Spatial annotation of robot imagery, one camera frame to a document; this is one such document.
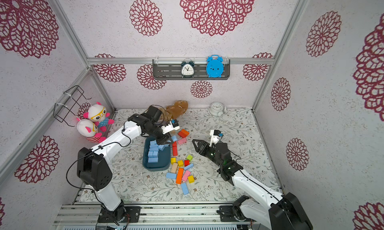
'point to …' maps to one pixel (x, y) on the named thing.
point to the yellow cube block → (173, 160)
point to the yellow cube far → (191, 179)
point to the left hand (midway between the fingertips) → (170, 140)
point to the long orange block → (179, 175)
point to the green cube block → (190, 157)
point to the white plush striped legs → (89, 129)
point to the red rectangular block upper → (174, 144)
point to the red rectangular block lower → (175, 151)
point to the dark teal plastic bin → (164, 156)
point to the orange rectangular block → (184, 131)
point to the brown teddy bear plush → (177, 109)
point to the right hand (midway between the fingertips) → (193, 141)
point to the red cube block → (186, 162)
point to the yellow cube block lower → (180, 163)
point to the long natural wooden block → (174, 168)
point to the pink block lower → (186, 175)
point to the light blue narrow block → (188, 167)
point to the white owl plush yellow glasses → (97, 113)
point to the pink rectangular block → (182, 141)
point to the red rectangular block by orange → (181, 134)
